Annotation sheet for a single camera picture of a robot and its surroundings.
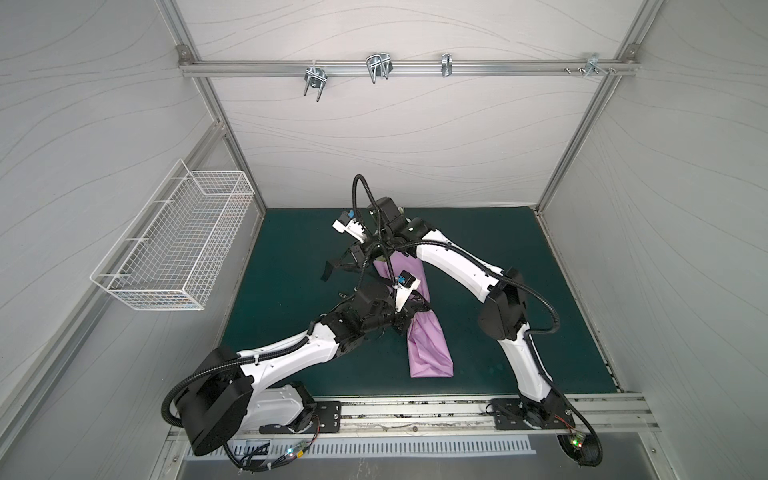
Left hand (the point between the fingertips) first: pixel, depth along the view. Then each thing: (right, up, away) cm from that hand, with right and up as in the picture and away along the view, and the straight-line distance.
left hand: (425, 302), depth 77 cm
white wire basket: (-60, +14, -8) cm, 62 cm away
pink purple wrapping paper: (+1, -14, +2) cm, 14 cm away
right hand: (-22, +11, 0) cm, 25 cm away
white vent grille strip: (-7, -33, -7) cm, 35 cm away
